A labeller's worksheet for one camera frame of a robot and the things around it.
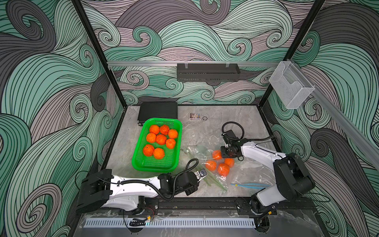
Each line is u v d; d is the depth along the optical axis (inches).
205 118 44.5
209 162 33.1
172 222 27.5
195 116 43.5
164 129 38.4
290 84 30.4
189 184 22.1
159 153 34.4
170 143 36.3
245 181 32.2
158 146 37.3
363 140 20.4
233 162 33.5
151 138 37.2
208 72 37.6
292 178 17.4
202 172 25.4
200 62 36.4
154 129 38.5
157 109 44.6
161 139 36.3
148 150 34.4
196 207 29.3
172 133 38.3
